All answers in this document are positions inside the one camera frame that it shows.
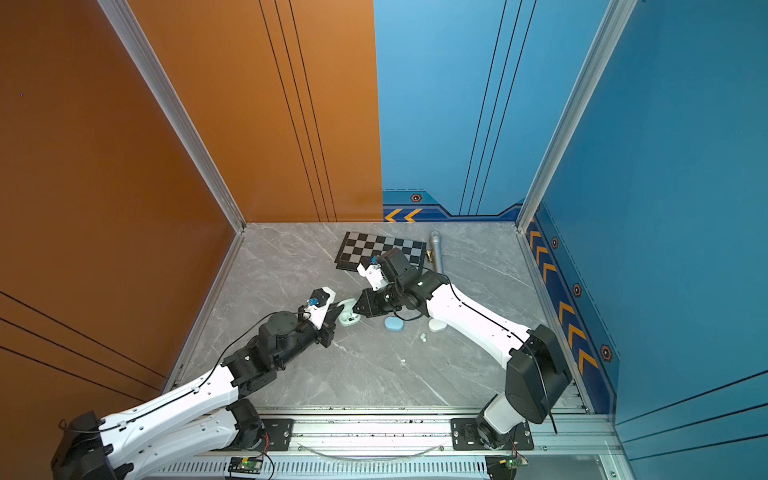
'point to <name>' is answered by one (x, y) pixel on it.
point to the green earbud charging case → (347, 315)
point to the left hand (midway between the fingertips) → (341, 303)
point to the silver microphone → (437, 251)
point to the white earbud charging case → (436, 325)
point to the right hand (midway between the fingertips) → (354, 309)
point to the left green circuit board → (251, 465)
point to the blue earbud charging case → (394, 324)
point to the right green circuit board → (514, 461)
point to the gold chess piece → (428, 254)
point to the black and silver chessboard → (358, 246)
